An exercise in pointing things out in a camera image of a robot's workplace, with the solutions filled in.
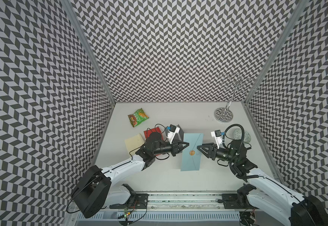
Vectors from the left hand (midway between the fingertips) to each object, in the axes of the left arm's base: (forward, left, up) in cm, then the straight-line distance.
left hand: (188, 146), depth 72 cm
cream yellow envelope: (+12, +35, -20) cm, 42 cm away
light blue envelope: (-3, -2, -4) cm, 5 cm away
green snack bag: (+32, +34, -16) cm, 49 cm away
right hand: (0, -6, -4) cm, 7 cm away
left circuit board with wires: (-28, +31, -16) cm, 45 cm away
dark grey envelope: (+2, +5, +7) cm, 9 cm away
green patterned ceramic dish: (+17, -37, -17) cm, 44 cm away
